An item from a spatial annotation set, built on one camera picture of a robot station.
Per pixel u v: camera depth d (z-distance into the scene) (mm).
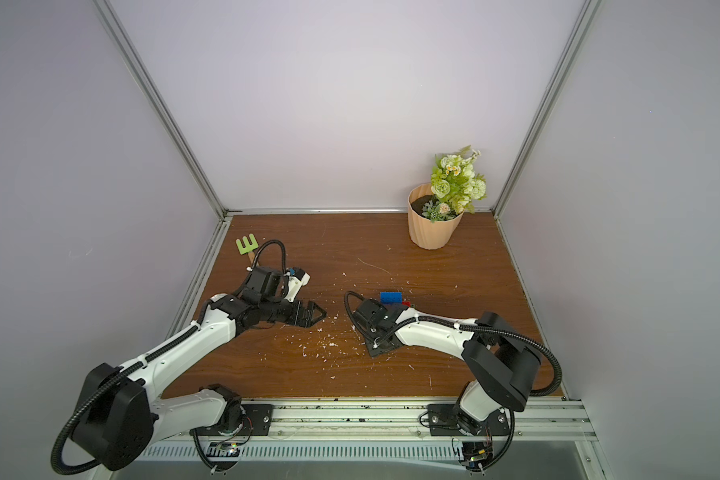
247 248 1101
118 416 399
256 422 730
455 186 902
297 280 758
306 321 719
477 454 701
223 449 713
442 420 726
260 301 646
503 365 431
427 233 996
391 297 966
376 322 658
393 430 726
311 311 726
